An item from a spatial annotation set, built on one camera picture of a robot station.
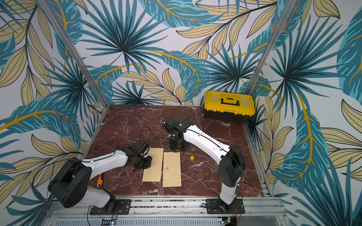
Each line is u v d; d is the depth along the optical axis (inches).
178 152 28.8
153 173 33.6
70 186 16.7
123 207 28.8
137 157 26.5
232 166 17.6
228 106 39.2
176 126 22.7
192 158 35.4
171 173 33.7
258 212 28.9
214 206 28.9
